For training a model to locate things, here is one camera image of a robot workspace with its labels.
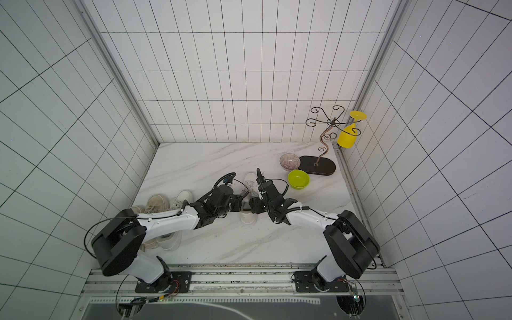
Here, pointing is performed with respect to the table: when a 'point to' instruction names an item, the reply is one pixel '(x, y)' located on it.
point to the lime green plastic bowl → (298, 179)
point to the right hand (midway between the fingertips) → (256, 196)
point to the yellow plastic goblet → (346, 137)
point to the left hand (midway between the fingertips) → (240, 201)
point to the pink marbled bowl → (289, 161)
